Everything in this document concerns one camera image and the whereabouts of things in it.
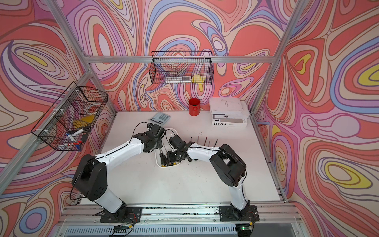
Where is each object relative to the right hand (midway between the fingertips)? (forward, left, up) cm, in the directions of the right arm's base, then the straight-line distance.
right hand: (170, 162), depth 90 cm
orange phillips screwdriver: (+18, -18, -2) cm, 25 cm away
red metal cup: (+42, -17, +7) cm, 46 cm away
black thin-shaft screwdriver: (0, +2, +2) cm, 3 cm away
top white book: (+38, -42, +9) cm, 57 cm away
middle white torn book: (+33, -44, +5) cm, 55 cm away
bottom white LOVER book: (+29, -42, +2) cm, 51 cm away
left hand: (+10, +7, +8) cm, 14 cm away
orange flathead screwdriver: (+14, -30, -2) cm, 34 cm away
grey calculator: (+36, +11, +2) cm, 38 cm away
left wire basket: (+9, +50, +29) cm, 58 cm away
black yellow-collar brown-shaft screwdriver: (+14, -26, -2) cm, 29 cm away
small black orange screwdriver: (+19, -14, -3) cm, 24 cm away
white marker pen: (+4, +47, +26) cm, 54 cm away
